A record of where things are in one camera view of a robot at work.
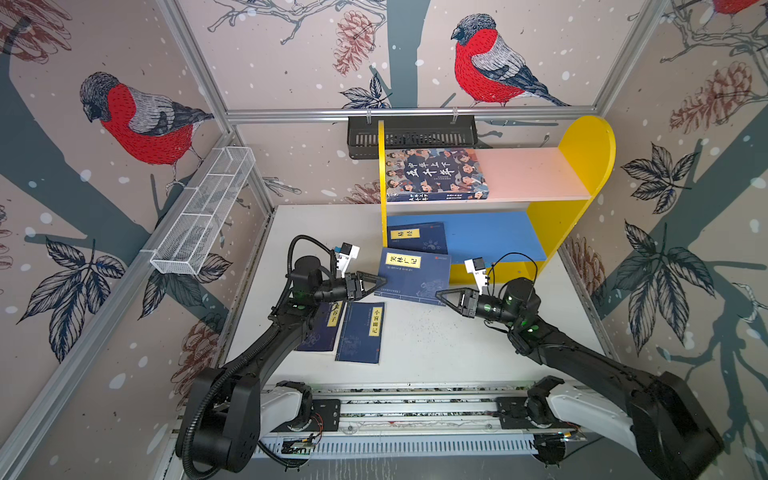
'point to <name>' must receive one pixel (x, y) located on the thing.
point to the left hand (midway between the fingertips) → (381, 287)
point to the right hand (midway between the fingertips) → (436, 301)
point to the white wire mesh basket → (202, 211)
